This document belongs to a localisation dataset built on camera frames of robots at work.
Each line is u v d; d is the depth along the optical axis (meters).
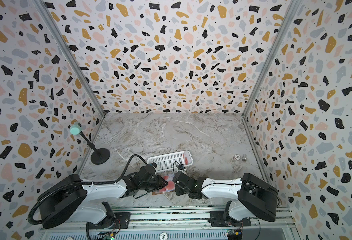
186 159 0.93
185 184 0.65
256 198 0.43
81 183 0.47
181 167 0.78
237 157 0.97
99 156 0.95
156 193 0.82
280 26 0.80
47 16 0.71
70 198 0.42
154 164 0.83
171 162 0.95
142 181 0.66
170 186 0.83
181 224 0.73
